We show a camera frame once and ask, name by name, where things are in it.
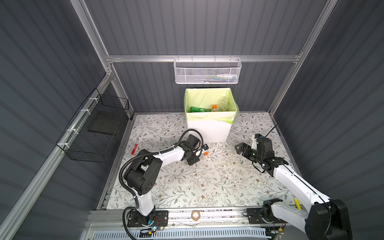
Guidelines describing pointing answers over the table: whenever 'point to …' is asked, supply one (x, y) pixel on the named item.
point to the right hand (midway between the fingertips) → (242, 149)
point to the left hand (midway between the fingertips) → (194, 156)
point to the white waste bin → (213, 131)
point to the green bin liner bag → (206, 98)
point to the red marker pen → (136, 145)
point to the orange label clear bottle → (215, 108)
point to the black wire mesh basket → (93, 133)
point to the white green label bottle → (222, 102)
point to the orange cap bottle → (206, 157)
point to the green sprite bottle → (194, 109)
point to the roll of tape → (198, 213)
